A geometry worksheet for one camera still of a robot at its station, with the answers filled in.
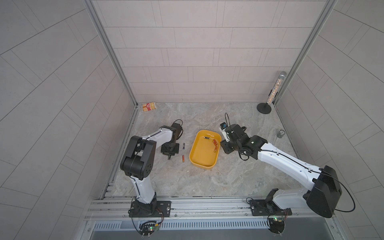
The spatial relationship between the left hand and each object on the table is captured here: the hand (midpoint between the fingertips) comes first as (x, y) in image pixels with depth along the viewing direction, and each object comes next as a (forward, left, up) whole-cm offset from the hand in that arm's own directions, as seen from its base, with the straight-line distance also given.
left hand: (173, 152), depth 93 cm
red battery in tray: (+2, -27, +4) cm, 27 cm away
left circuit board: (-38, +8, +1) cm, 39 cm away
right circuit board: (-37, -52, +3) cm, 64 cm away
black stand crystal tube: (+34, -66, +6) cm, 74 cm away
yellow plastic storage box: (+1, -20, +4) cm, 20 cm away
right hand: (-1, -29, +15) cm, 33 cm away
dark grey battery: (+9, -21, +4) cm, 23 cm away
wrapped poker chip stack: (+10, -69, +7) cm, 70 cm away
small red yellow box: (+35, +22, +5) cm, 42 cm away
